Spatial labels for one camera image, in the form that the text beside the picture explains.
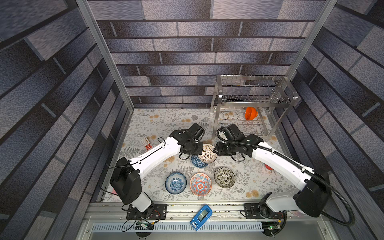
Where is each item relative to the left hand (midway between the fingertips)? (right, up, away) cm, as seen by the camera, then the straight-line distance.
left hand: (201, 150), depth 80 cm
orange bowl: (+37, +22, +25) cm, 49 cm away
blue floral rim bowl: (-14, -19, +2) cm, 24 cm away
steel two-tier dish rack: (+44, +29, +31) cm, 62 cm away
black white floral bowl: (+14, -16, +4) cm, 22 cm away
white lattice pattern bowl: (+4, -3, +3) cm, 6 cm away
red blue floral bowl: (0, -19, +2) cm, 19 cm away
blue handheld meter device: (0, -29, -11) cm, 31 cm away
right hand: (+7, 0, 0) cm, 7 cm away
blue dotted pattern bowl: (-2, -9, +10) cm, 14 cm away
